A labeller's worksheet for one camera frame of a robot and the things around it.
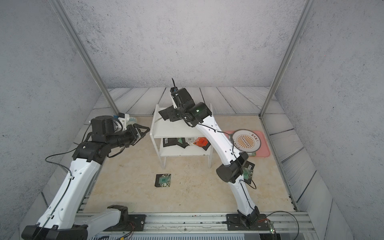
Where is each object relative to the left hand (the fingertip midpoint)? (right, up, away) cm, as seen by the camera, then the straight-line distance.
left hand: (150, 130), depth 69 cm
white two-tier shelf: (+8, -5, +17) cm, 20 cm away
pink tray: (+66, -13, +32) cm, 75 cm away
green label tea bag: (+2, -29, +18) cm, 35 cm away
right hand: (+9, +9, +7) cm, 15 cm away
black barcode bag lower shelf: (+5, -7, +16) cm, 18 cm away
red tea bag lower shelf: (+24, -7, +16) cm, 30 cm away
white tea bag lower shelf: (+18, -6, +16) cm, 25 cm away
